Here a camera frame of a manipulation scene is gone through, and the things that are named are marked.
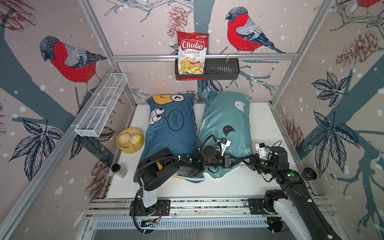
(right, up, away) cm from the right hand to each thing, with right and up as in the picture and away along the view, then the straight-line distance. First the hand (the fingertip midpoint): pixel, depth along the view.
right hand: (240, 157), depth 77 cm
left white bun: (-70, +8, +16) cm, 72 cm away
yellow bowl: (-66, +2, +15) cm, 67 cm away
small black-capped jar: (-65, -7, 0) cm, 65 cm away
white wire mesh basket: (-73, +18, -7) cm, 76 cm away
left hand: (0, 0, -5) cm, 5 cm away
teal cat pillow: (-6, +18, +12) cm, 23 cm away
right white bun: (-63, +8, +16) cm, 66 cm away
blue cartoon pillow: (-40, +18, +13) cm, 46 cm away
